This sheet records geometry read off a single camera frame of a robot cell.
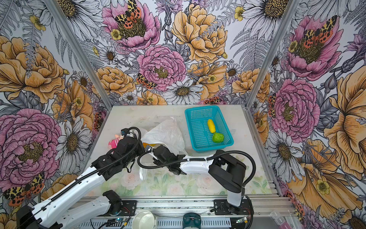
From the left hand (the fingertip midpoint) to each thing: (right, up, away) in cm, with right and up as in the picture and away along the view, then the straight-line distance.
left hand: (141, 147), depth 78 cm
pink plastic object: (+69, -33, -9) cm, 77 cm away
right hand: (+8, -5, +7) cm, 12 cm away
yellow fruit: (+42, +10, +26) cm, 51 cm away
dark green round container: (+27, -29, -15) cm, 42 cm away
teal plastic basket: (+33, +16, +33) cm, 49 cm away
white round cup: (+4, -34, -8) cm, 35 cm away
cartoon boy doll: (-22, 0, +13) cm, 26 cm away
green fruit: (+45, +3, +18) cm, 49 cm away
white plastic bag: (+13, +8, +6) cm, 16 cm away
